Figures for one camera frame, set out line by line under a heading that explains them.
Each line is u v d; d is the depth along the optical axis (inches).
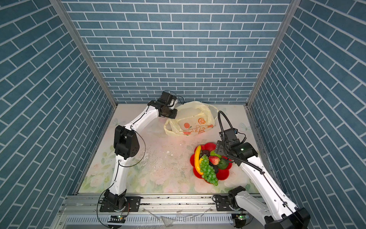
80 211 28.7
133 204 28.8
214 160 31.7
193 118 43.5
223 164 32.4
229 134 22.3
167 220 27.7
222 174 31.9
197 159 33.1
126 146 22.9
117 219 28.4
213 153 34.0
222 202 29.0
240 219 28.0
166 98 31.2
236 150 19.9
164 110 29.3
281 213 14.9
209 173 30.2
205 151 34.8
